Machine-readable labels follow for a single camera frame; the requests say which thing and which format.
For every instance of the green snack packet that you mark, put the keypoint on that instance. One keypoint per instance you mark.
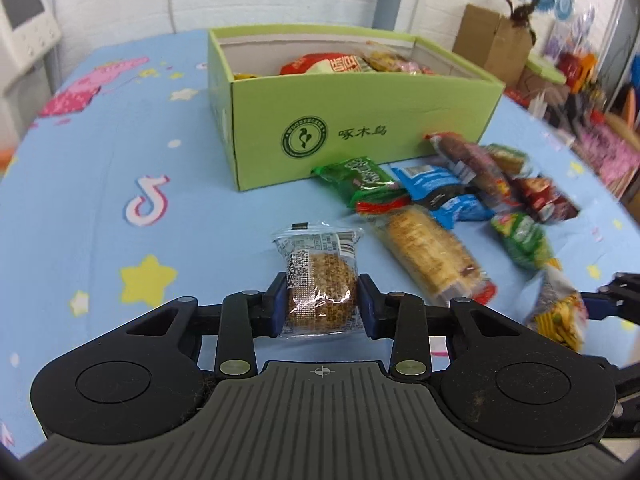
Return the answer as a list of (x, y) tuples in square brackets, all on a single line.
[(364, 187)]

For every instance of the white appliance with screen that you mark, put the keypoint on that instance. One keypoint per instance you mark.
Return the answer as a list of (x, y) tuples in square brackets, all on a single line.
[(29, 31)]

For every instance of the round cookie clear wrapper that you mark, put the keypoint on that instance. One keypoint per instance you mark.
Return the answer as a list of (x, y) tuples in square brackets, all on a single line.
[(321, 278)]

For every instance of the green cardboard box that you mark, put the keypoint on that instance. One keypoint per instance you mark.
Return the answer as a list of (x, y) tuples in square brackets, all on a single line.
[(278, 128)]

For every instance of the dark red sausage packet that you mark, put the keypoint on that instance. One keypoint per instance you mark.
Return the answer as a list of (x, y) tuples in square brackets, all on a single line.
[(474, 167)]

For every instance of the yellow snack bag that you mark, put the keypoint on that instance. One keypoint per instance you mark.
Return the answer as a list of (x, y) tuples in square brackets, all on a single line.
[(244, 76)]

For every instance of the rice cracker red-edged packet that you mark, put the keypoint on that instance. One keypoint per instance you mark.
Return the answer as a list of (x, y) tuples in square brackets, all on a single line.
[(435, 259)]

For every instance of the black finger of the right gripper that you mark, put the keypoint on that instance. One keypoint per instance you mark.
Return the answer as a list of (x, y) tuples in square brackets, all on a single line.
[(620, 298), (625, 420)]

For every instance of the red snack bag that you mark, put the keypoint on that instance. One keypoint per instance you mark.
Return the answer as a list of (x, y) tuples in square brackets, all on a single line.
[(326, 63)]

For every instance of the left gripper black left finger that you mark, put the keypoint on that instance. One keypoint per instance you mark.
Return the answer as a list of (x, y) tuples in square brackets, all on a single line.
[(151, 375)]

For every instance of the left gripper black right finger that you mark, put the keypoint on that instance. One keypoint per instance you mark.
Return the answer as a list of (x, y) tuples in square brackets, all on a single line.
[(493, 378)]

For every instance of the dark red small packet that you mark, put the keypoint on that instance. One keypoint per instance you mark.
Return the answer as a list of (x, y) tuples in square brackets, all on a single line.
[(543, 200)]

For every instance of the blue snack packet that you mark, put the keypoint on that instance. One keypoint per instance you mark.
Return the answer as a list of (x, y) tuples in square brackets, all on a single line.
[(446, 198)]

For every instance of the green candy packet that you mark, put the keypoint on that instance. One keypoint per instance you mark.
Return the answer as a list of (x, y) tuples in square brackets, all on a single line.
[(523, 239)]

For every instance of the yellow patterned snack packet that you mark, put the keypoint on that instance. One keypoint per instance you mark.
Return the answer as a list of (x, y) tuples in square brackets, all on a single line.
[(559, 312)]

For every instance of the clear bag yellow twists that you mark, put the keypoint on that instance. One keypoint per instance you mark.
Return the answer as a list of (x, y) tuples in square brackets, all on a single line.
[(387, 60)]

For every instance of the brown cardboard box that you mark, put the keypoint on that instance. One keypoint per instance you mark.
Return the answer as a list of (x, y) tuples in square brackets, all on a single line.
[(494, 43)]

